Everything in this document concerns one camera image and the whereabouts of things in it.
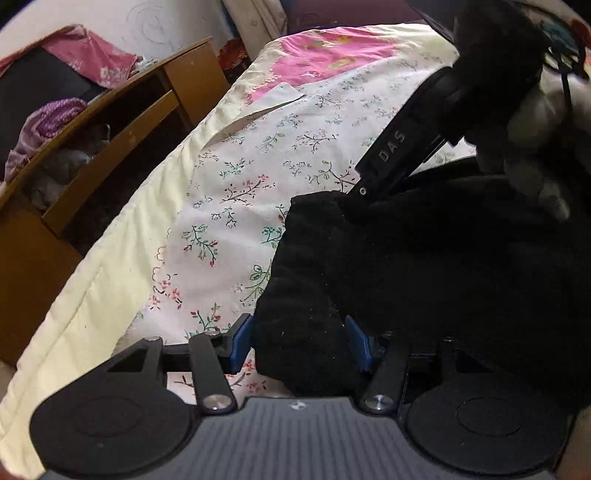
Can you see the beige curtain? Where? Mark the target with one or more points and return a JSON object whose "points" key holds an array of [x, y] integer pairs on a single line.
{"points": [[254, 16]]}

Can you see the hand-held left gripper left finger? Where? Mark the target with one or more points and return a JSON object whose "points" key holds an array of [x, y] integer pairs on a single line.
{"points": [[240, 341]]}

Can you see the red patterned cloth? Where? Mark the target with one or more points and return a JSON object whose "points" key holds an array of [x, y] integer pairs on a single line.
{"points": [[235, 55]]}

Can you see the black pants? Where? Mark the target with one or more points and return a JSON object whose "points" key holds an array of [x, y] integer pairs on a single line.
{"points": [[438, 277]]}

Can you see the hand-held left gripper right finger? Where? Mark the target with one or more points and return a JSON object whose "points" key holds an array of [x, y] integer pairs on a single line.
{"points": [[359, 344]]}

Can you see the grey cloth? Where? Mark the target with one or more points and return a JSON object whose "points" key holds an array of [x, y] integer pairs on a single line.
{"points": [[69, 166]]}

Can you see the purple knitted cloth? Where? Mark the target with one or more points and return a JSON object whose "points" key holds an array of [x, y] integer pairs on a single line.
{"points": [[41, 124]]}

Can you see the purple upholstered window bench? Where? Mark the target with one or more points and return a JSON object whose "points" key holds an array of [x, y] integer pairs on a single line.
{"points": [[351, 11]]}

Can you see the person's right hand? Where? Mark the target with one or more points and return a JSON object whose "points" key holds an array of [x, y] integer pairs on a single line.
{"points": [[531, 157]]}

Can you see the black television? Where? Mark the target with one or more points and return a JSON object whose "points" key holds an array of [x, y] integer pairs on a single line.
{"points": [[41, 92]]}

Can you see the person's right forearm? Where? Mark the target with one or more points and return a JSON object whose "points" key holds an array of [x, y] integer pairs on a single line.
{"points": [[498, 64]]}

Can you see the pink floral cloth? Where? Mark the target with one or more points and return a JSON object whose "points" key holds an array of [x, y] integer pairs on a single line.
{"points": [[92, 57]]}

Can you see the floral bed quilt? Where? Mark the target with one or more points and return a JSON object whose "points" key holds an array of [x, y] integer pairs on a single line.
{"points": [[217, 217]]}

